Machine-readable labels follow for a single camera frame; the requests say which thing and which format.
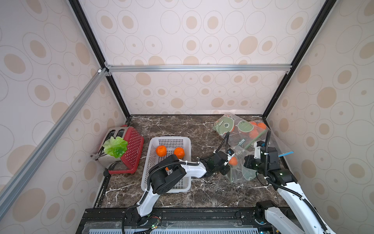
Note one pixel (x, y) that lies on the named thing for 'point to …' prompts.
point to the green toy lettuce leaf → (115, 147)
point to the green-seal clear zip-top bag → (242, 133)
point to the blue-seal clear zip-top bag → (259, 128)
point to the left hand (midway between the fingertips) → (234, 164)
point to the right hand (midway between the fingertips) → (251, 157)
